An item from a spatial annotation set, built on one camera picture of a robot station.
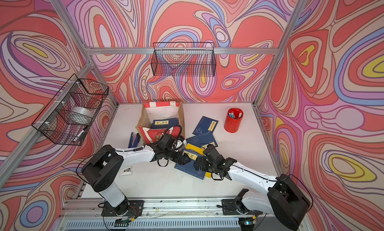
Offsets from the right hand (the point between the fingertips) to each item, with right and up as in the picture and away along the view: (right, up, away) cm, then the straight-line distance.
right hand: (201, 169), depth 84 cm
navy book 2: (-7, 0, +1) cm, 7 cm away
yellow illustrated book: (-1, +9, +8) cm, 12 cm away
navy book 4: (+1, +15, +14) cm, 20 cm away
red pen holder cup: (+21, +28, +10) cm, 36 cm away
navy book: (-24, +26, +14) cm, 38 cm away
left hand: (-9, +5, +4) cm, 11 cm away
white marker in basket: (-60, +23, -11) cm, 65 cm away
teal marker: (+21, +31, +15) cm, 41 cm away
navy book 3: (+5, +24, +21) cm, 33 cm away
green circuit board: (-40, -22, -12) cm, 48 cm away
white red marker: (+26, +32, +13) cm, 43 cm away
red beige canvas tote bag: (-29, +29, +14) cm, 43 cm away
